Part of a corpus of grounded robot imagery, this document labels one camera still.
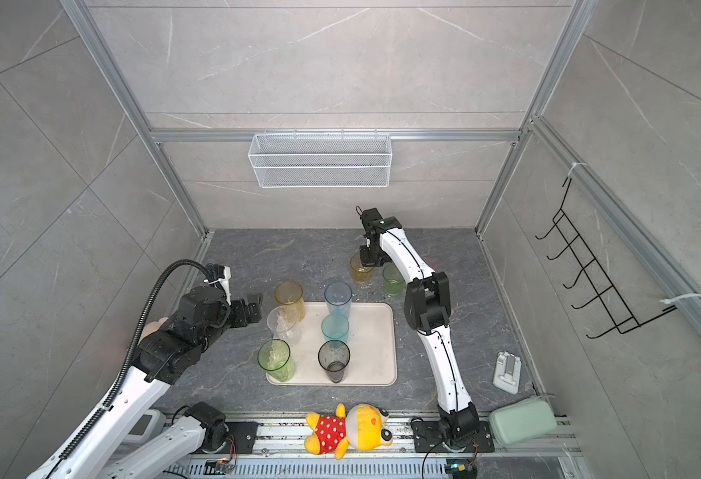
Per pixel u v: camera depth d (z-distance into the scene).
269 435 0.75
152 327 0.86
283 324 0.84
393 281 1.02
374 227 0.76
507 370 0.83
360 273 0.98
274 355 0.79
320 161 1.01
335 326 0.90
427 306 0.64
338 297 0.84
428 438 0.73
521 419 0.77
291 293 0.88
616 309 0.62
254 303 0.65
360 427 0.68
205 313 0.52
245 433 0.73
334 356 0.70
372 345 0.89
